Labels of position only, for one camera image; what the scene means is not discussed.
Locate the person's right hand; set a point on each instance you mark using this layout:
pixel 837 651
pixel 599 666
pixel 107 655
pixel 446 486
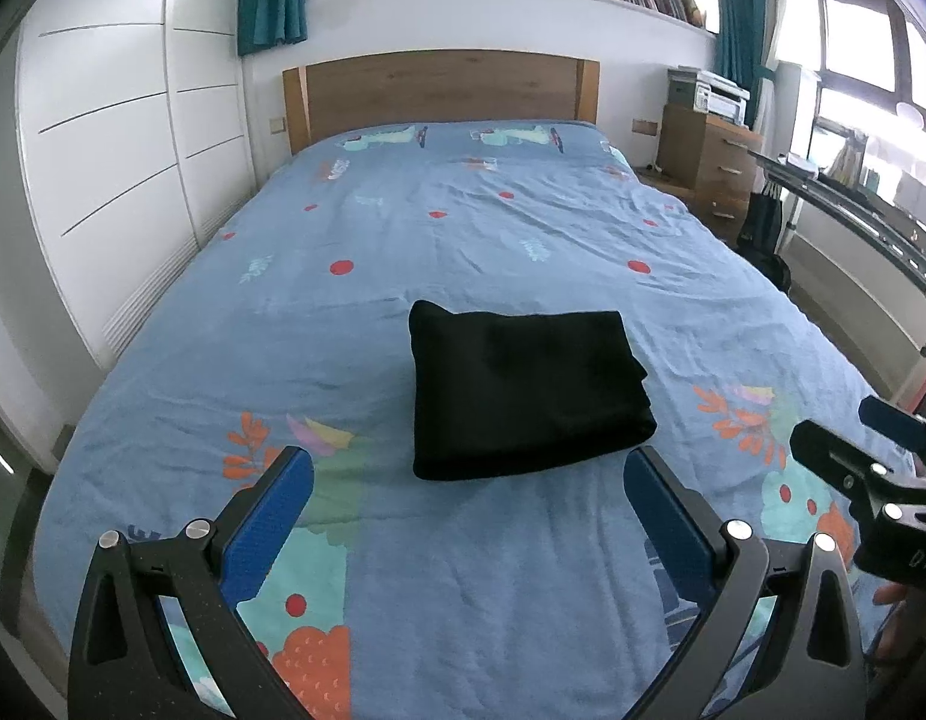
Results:
pixel 899 634

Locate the white printer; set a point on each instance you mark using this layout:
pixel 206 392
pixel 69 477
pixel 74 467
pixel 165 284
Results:
pixel 721 94

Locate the wooden dresser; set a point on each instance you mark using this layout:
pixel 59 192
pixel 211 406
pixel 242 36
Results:
pixel 703 157

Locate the blue printed bedsheet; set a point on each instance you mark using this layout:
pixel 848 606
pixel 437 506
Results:
pixel 470 240

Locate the black bag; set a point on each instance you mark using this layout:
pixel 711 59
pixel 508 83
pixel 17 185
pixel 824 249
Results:
pixel 763 221

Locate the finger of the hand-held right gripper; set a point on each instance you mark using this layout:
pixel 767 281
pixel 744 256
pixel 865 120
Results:
pixel 830 450
pixel 898 424

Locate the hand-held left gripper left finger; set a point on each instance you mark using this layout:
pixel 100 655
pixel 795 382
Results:
pixel 271 529

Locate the glass desk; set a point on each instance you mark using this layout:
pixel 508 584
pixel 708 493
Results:
pixel 860 214

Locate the window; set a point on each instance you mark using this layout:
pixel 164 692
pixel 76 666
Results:
pixel 868 75

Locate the black pants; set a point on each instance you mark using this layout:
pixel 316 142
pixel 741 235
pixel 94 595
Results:
pixel 523 390

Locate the beige wall socket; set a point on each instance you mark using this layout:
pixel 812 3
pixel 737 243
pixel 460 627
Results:
pixel 643 127

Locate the white wardrobe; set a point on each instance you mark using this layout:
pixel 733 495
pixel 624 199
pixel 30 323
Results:
pixel 110 127

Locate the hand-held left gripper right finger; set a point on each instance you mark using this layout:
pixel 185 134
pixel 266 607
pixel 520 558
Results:
pixel 669 521

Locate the wooden headboard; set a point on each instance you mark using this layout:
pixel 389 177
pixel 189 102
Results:
pixel 440 94

